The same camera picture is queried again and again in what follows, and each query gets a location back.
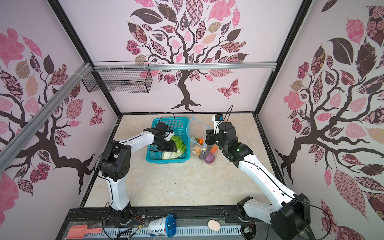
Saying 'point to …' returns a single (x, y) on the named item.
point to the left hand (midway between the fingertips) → (173, 151)
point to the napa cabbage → (180, 146)
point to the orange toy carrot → (200, 141)
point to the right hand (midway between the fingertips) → (207, 128)
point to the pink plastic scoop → (80, 231)
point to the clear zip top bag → (198, 131)
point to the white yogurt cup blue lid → (163, 226)
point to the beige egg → (213, 225)
